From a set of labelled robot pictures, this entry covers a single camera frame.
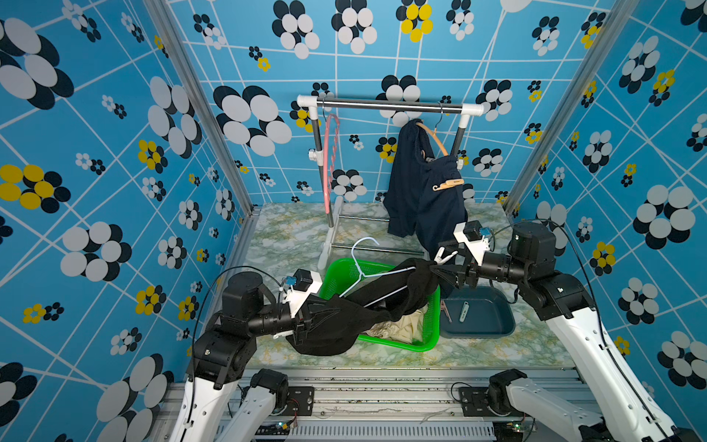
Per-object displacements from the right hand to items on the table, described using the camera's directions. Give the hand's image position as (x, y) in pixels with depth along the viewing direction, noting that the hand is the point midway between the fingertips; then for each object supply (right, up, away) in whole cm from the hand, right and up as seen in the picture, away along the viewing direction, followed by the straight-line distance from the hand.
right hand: (442, 252), depth 64 cm
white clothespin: (-1, -1, 0) cm, 1 cm away
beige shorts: (-5, -24, +19) cm, 31 cm away
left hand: (-24, -11, -6) cm, 27 cm away
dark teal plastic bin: (+20, -22, +27) cm, 40 cm away
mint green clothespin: (+14, -21, +24) cm, 35 cm away
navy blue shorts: (-1, +14, +30) cm, 33 cm away
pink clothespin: (+9, -20, +27) cm, 34 cm away
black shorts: (-9, -9, 0) cm, 13 cm away
